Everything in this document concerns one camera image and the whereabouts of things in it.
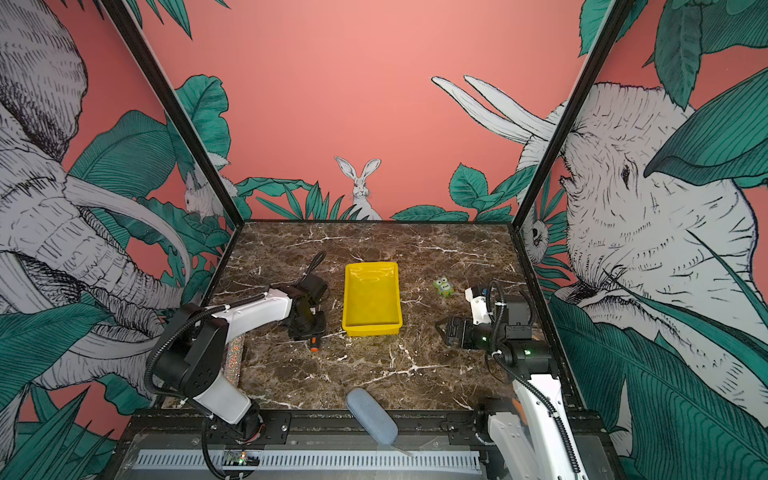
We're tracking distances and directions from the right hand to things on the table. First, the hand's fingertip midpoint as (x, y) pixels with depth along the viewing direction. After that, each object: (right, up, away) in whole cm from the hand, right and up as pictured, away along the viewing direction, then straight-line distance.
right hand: (449, 322), depth 73 cm
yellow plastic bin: (-21, +1, +24) cm, 32 cm away
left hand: (-36, -6, +16) cm, 41 cm away
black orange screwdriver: (-37, -10, +13) cm, 41 cm away
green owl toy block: (+4, +6, +28) cm, 28 cm away
